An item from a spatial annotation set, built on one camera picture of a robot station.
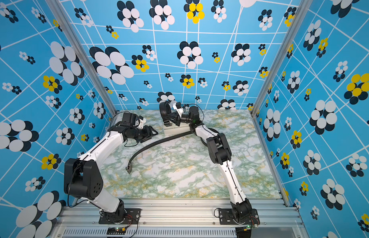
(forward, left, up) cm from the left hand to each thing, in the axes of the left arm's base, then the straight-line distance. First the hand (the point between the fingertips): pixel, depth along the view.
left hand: (156, 132), depth 87 cm
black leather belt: (-17, +16, -13) cm, 27 cm away
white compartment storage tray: (+11, -9, -10) cm, 17 cm away
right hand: (+13, -6, +1) cm, 15 cm away
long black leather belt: (+14, -5, +4) cm, 15 cm away
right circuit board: (-47, -46, -18) cm, 68 cm away
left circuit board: (-46, +16, -19) cm, 53 cm away
